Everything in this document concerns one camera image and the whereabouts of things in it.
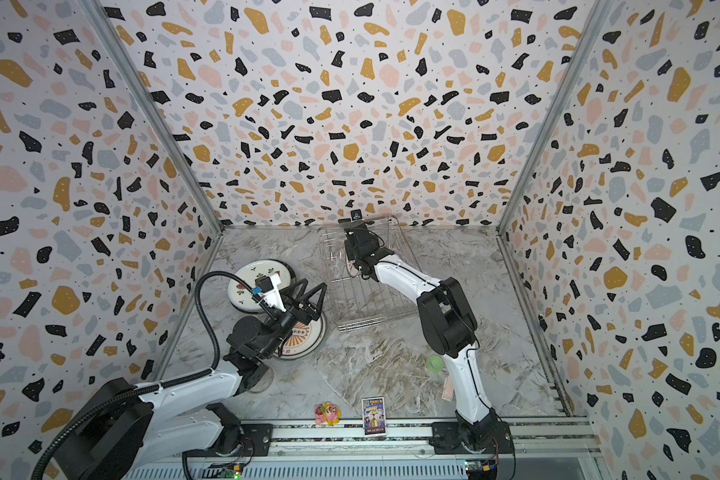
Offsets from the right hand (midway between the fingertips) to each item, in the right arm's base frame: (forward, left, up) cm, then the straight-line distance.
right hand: (355, 231), depth 96 cm
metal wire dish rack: (-15, -1, -18) cm, 24 cm away
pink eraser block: (-44, -27, -16) cm, 54 cm away
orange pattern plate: (-30, +15, -16) cm, 37 cm away
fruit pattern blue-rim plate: (-14, +38, -14) cm, 43 cm away
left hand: (-26, +7, +9) cm, 28 cm away
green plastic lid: (-36, -25, -19) cm, 47 cm away
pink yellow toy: (-50, +5, -15) cm, 52 cm away
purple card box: (-50, -7, -16) cm, 53 cm away
